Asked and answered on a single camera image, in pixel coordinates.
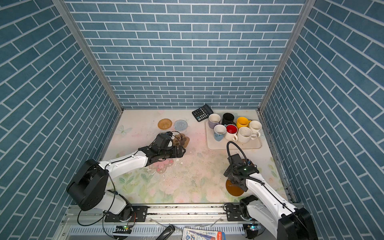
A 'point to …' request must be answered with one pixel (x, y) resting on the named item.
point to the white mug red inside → (231, 131)
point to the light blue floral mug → (219, 130)
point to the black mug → (227, 118)
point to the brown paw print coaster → (180, 139)
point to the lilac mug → (213, 119)
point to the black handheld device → (166, 232)
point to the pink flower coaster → (161, 166)
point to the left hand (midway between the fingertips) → (180, 151)
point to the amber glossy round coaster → (234, 189)
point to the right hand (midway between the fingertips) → (231, 176)
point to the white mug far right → (256, 126)
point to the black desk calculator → (202, 113)
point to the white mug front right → (245, 135)
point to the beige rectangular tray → (235, 146)
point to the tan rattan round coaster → (164, 124)
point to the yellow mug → (242, 121)
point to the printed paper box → (191, 234)
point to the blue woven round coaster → (180, 125)
